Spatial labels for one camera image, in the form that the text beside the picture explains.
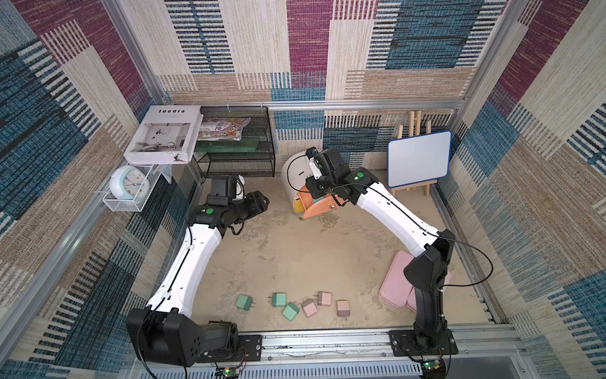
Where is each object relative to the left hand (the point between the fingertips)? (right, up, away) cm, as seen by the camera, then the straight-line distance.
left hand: (261, 202), depth 78 cm
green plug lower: (+9, -36, +1) cm, 37 cm away
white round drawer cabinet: (+11, +12, +11) cm, 20 cm away
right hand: (+16, +8, +2) cm, 18 cm away
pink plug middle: (+21, -33, +3) cm, 39 cm away
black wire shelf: (-11, +22, +37) cm, 44 cm away
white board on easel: (+62, +17, +21) cm, 68 cm away
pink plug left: (+16, -35, +1) cm, 38 cm away
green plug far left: (-6, -34, +3) cm, 34 cm away
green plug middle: (+6, -33, +3) cm, 34 cm away
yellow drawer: (+12, -2, +10) cm, 15 cm away
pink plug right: (+27, -35, +1) cm, 44 cm away
